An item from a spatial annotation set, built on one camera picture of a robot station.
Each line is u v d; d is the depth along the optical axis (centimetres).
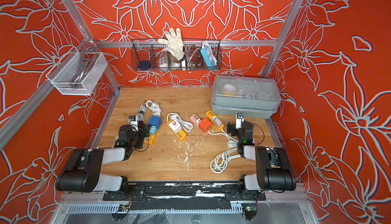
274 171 43
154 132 89
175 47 90
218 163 79
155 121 97
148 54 100
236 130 81
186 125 95
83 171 44
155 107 107
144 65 97
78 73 76
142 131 79
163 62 94
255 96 94
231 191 73
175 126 88
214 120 97
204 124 90
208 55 87
